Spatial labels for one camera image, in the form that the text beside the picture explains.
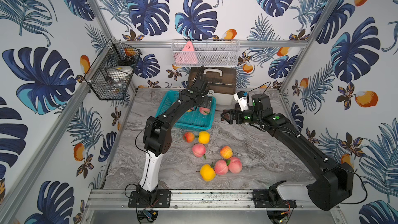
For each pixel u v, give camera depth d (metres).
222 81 1.06
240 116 0.68
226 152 0.84
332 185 0.39
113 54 0.91
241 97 0.69
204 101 0.86
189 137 0.90
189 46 0.88
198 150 0.84
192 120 1.04
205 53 1.01
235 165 0.79
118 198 0.76
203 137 0.90
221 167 0.78
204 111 1.02
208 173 0.77
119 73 0.80
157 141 0.55
